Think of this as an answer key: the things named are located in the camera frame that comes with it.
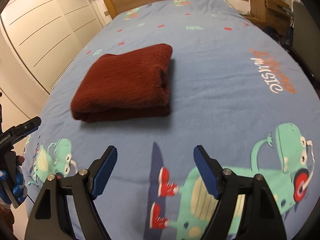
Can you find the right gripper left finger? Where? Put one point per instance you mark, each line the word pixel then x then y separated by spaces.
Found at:
pixel 50 218

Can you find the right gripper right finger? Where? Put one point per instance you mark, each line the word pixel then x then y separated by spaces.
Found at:
pixel 260 217

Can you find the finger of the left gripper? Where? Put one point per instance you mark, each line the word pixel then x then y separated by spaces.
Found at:
pixel 23 130

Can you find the dark red knit sweater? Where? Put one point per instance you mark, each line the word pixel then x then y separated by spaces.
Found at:
pixel 125 86

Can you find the left hand blue glove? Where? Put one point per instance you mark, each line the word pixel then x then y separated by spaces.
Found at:
pixel 19 191

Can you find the white sliding wardrobe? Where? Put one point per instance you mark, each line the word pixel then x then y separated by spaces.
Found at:
pixel 39 40

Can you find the blue dinosaur print bedspread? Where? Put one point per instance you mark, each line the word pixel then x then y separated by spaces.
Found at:
pixel 233 90

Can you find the grey chair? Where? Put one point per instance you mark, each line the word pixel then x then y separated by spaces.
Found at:
pixel 306 39

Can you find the wooden bedside desk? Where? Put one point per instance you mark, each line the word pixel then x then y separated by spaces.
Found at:
pixel 270 13

